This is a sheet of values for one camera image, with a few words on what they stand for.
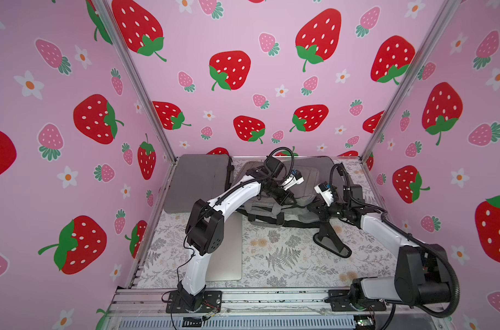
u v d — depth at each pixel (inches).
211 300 29.5
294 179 30.1
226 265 34.1
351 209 26.9
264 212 34.5
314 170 39.9
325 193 30.5
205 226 20.2
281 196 29.8
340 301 28.9
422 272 16.9
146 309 28.8
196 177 44.5
